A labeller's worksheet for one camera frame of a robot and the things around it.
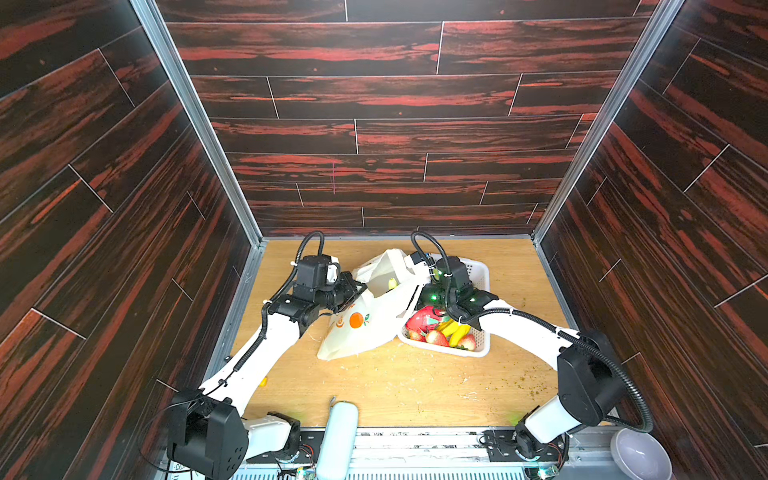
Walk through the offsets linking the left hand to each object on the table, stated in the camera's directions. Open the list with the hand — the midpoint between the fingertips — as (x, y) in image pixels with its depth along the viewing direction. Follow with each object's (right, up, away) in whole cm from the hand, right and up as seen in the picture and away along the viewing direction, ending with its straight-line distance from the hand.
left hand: (370, 285), depth 78 cm
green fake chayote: (+6, 0, -2) cm, 6 cm away
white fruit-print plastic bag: (+1, -7, -5) cm, 9 cm away
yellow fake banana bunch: (+25, -14, +10) cm, 31 cm away
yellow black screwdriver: (-31, -28, +6) cm, 42 cm away
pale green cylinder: (-7, -38, -6) cm, 39 cm away
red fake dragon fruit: (+16, -10, +5) cm, 19 cm away
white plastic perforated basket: (+36, +2, +20) cm, 41 cm away
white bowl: (+66, -40, -8) cm, 77 cm away
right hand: (+7, -1, +4) cm, 8 cm away
